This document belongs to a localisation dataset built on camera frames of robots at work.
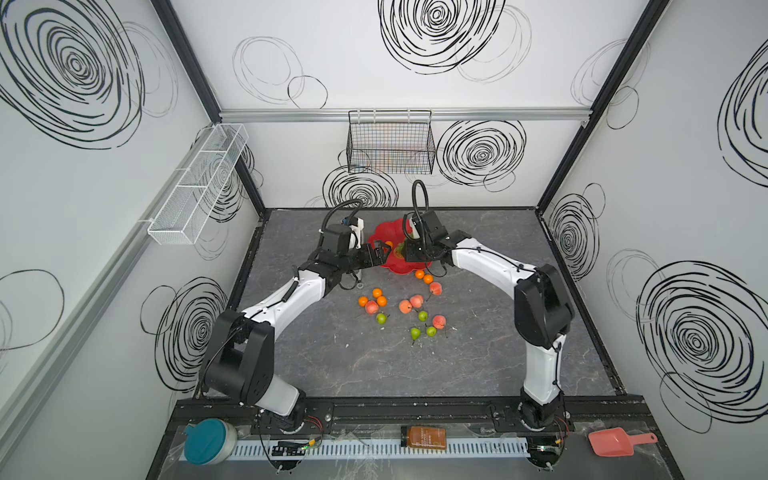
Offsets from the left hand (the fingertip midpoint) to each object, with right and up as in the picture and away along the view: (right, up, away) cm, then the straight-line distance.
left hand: (382, 249), depth 86 cm
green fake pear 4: (+14, -24, +1) cm, 28 cm away
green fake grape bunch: (+5, +1, -4) cm, 6 cm away
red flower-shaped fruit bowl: (+4, +5, +19) cm, 20 cm away
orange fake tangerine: (+2, +1, +20) cm, 21 cm away
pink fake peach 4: (-3, -18, +5) cm, 19 cm away
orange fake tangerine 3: (+15, -11, +12) cm, 22 cm away
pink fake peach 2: (+11, -17, +6) cm, 21 cm away
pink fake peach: (+17, -13, +9) cm, 23 cm away
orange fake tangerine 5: (0, -17, +7) cm, 18 cm away
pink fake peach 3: (+7, -18, +5) cm, 20 cm away
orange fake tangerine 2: (+12, -9, +13) cm, 20 cm away
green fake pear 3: (+10, -25, +1) cm, 27 cm away
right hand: (+7, -1, +7) cm, 10 cm away
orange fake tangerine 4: (-2, -14, +9) cm, 17 cm away
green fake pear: (0, -21, +3) cm, 21 cm away
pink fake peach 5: (+17, -22, +1) cm, 27 cm away
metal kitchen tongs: (-8, -10, +14) cm, 19 cm away
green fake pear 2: (+12, -21, +4) cm, 24 cm away
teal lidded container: (-37, -41, -22) cm, 59 cm away
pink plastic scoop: (+56, -46, -15) cm, 74 cm away
